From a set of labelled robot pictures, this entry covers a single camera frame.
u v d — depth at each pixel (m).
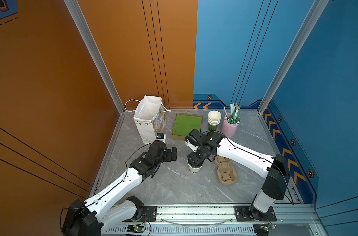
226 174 0.85
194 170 0.84
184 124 1.05
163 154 0.63
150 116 0.81
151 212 0.74
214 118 0.97
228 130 0.97
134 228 0.71
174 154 0.72
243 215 0.72
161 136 0.71
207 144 0.55
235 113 0.93
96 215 0.40
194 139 0.62
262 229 0.70
